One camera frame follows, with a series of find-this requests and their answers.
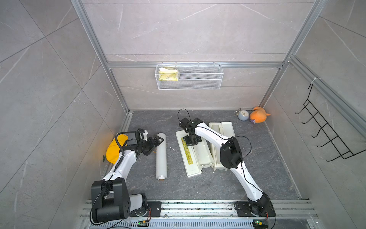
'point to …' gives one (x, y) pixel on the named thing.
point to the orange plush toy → (259, 114)
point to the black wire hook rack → (343, 151)
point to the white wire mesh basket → (189, 76)
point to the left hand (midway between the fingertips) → (159, 141)
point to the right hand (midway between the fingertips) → (192, 144)
